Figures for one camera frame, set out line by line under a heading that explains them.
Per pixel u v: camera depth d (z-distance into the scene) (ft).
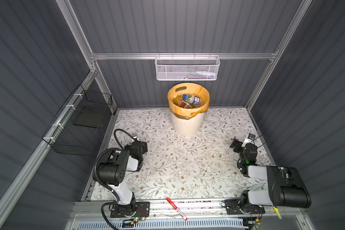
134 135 2.79
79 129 2.76
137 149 2.47
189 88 3.20
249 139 2.57
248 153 2.26
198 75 3.00
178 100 2.99
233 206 2.42
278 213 2.36
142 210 2.37
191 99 3.13
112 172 1.56
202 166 2.92
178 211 2.37
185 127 3.13
